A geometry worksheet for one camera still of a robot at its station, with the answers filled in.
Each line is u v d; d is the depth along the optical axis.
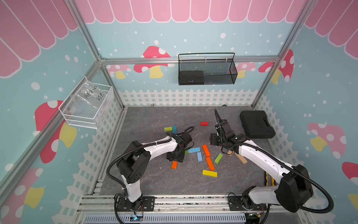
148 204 0.75
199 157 0.92
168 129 1.06
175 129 1.05
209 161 0.89
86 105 0.73
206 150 0.94
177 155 0.76
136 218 0.73
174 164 0.87
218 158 0.90
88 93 0.73
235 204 0.74
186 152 0.94
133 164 0.47
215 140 0.75
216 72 0.94
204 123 1.09
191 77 0.93
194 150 0.94
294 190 0.40
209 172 0.85
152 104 1.24
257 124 1.04
